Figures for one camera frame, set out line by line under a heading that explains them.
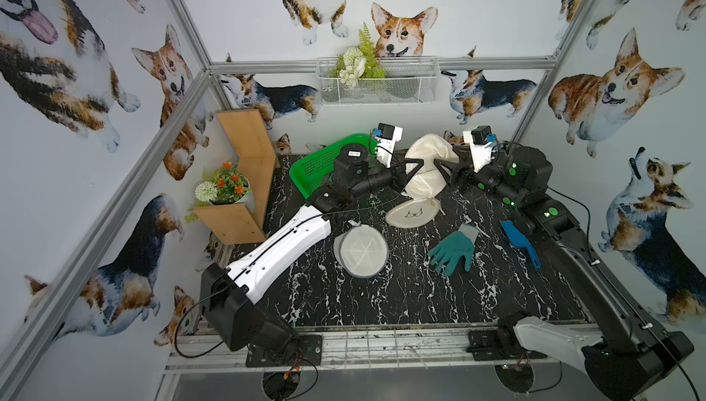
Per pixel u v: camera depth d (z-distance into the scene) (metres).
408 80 0.92
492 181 0.55
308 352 0.73
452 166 0.59
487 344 0.74
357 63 0.79
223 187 0.83
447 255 0.90
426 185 0.66
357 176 0.53
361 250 0.84
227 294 0.40
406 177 0.63
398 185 0.62
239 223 0.82
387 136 0.58
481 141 0.53
